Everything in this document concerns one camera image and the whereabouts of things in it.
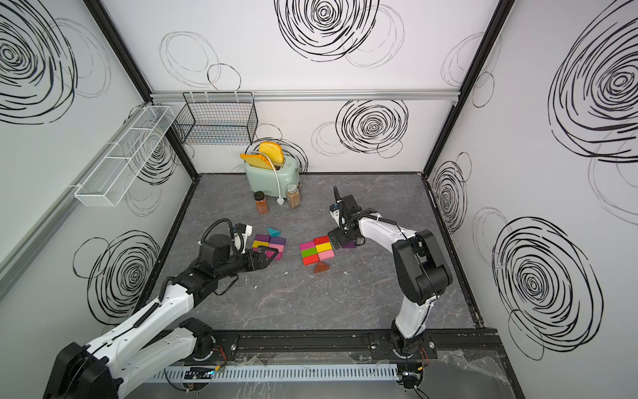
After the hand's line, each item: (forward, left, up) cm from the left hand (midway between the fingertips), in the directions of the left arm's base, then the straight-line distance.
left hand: (269, 253), depth 79 cm
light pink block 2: (+7, -18, -13) cm, 24 cm away
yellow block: (+9, -17, -12) cm, 22 cm away
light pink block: (+10, 0, -14) cm, 17 cm away
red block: (+12, -16, -12) cm, 24 cm away
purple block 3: (+6, -27, -4) cm, 28 cm away
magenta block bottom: (+10, -11, -11) cm, 18 cm away
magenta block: (-2, -1, +4) cm, 4 cm away
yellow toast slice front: (+36, +10, +7) cm, 38 cm away
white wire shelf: (+13, +46, +19) cm, 52 cm away
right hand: (+13, -26, -9) cm, 30 cm away
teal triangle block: (+15, +2, -12) cm, 19 cm away
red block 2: (+4, -13, -13) cm, 19 cm away
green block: (+7, -12, -13) cm, 19 cm away
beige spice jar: (+29, -4, -5) cm, 30 cm away
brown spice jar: (+26, +9, -9) cm, 29 cm away
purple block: (+13, +6, -12) cm, 18 cm away
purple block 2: (+13, 0, -14) cm, 19 cm away
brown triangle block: (+2, -17, -13) cm, 21 cm away
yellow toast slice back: (+43, +4, +7) cm, 44 cm away
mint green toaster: (+34, +9, -1) cm, 35 cm away
